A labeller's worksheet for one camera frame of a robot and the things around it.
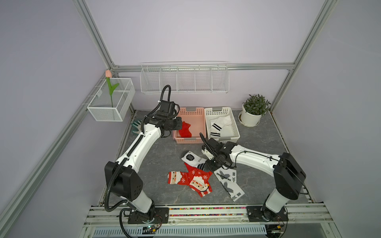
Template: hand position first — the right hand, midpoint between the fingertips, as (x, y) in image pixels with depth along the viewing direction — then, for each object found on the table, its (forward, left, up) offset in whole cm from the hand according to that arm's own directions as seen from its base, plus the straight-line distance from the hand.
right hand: (209, 166), depth 85 cm
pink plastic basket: (+42, +8, -4) cm, 43 cm away
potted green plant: (+36, -32, +11) cm, 50 cm away
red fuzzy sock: (+27, +16, -4) cm, 32 cm away
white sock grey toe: (-5, -10, -2) cm, 11 cm away
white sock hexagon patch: (+6, +10, -3) cm, 12 cm away
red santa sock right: (-7, +6, -3) cm, 10 cm away
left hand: (+17, +17, +18) cm, 30 cm away
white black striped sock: (+34, -9, -3) cm, 35 cm away
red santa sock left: (-5, +18, -5) cm, 20 cm away
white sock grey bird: (-12, -13, -4) cm, 18 cm away
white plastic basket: (+27, -16, -5) cm, 32 cm away
